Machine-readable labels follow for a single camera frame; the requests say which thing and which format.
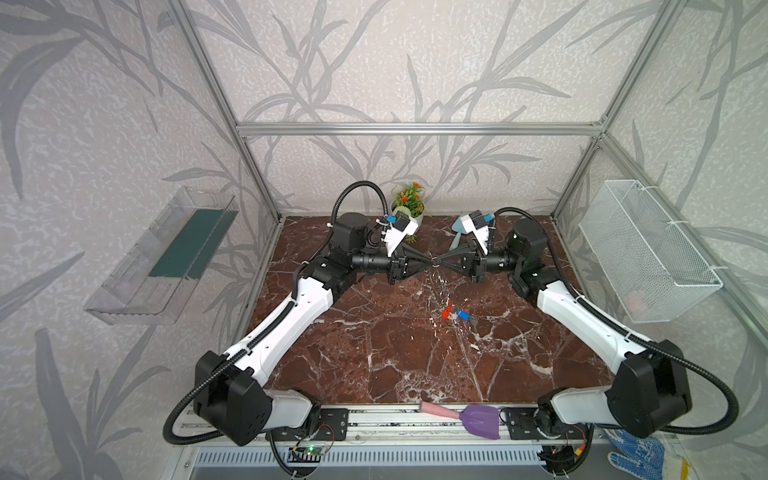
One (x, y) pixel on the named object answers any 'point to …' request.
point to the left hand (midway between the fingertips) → (431, 258)
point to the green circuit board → (315, 450)
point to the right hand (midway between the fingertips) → (441, 255)
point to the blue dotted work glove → (645, 456)
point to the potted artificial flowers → (408, 201)
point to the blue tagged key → (464, 315)
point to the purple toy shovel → (481, 420)
